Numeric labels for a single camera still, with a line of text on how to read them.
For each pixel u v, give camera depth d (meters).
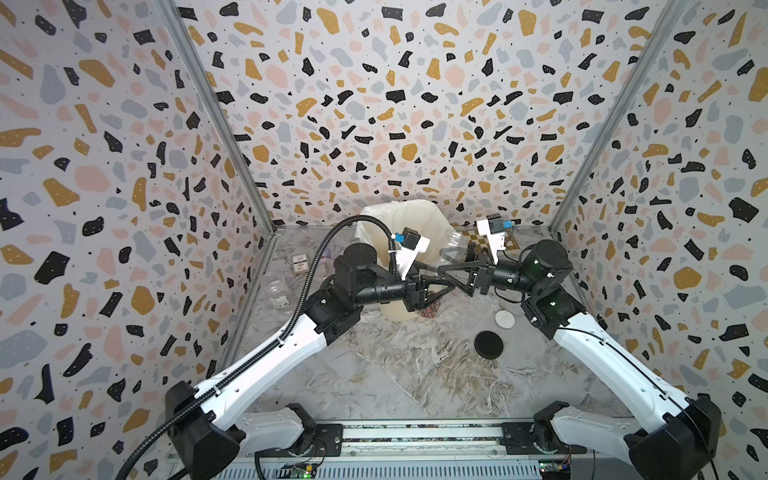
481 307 1.00
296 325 0.46
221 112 0.87
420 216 0.89
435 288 0.59
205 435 0.36
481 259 0.56
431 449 0.73
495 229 0.55
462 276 0.55
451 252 0.65
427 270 0.60
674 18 0.72
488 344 0.90
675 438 0.37
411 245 0.54
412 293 0.53
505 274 0.57
